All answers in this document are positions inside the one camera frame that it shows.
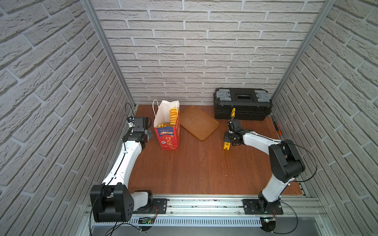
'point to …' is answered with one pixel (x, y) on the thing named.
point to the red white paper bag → (169, 137)
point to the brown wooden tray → (198, 122)
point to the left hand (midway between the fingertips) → (141, 131)
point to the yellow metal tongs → (226, 145)
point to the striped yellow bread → (173, 116)
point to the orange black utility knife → (276, 126)
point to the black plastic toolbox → (242, 103)
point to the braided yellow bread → (164, 125)
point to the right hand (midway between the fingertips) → (228, 137)
